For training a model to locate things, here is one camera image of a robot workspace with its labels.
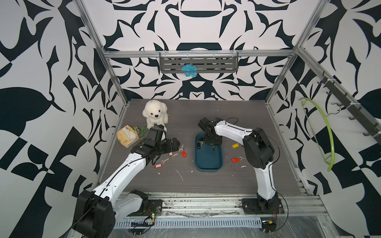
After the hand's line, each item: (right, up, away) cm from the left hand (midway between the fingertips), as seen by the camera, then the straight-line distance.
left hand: (172, 142), depth 83 cm
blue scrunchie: (+9, +42, +8) cm, 44 cm away
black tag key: (+15, -4, +13) cm, 20 cm away
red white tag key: (-2, -9, +8) cm, 12 cm away
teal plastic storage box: (+20, -11, +7) cm, 24 cm away
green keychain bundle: (-24, +5, +16) cm, 29 cm away
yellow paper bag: (-30, +2, +12) cm, 32 cm away
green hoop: (+70, -3, -19) cm, 73 cm away
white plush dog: (-11, +16, +8) cm, 21 cm away
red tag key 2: (-8, -14, +5) cm, 17 cm away
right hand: (+23, -2, +13) cm, 27 cm away
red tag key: (+5, -7, +11) cm, 14 cm away
